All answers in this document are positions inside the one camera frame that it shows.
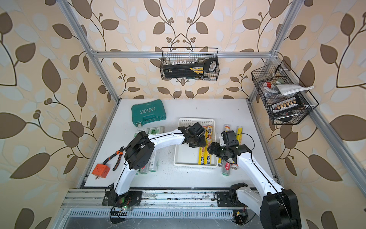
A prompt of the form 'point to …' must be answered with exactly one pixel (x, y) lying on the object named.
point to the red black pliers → (120, 151)
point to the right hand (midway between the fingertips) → (211, 150)
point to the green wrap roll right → (226, 167)
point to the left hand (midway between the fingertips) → (207, 146)
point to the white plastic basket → (185, 156)
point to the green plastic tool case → (147, 112)
